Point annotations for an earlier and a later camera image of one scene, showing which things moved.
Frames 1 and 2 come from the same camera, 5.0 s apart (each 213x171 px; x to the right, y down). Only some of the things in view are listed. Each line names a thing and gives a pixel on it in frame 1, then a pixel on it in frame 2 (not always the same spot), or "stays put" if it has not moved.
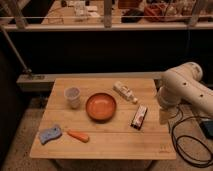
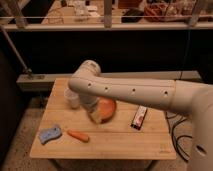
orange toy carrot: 77,135 stays put
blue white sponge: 49,134 stays put
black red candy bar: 139,117 stays put
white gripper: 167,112 → 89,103
